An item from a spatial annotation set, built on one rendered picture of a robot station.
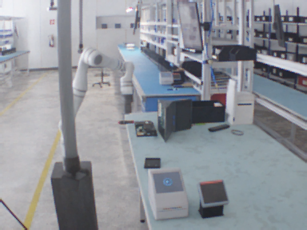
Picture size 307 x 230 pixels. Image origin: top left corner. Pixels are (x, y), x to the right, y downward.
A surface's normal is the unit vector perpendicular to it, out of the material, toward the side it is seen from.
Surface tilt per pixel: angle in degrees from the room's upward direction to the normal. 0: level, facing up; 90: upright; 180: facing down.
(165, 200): 41
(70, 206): 90
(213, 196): 32
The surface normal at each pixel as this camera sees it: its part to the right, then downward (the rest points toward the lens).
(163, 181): 0.09, -0.71
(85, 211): 0.16, 0.26
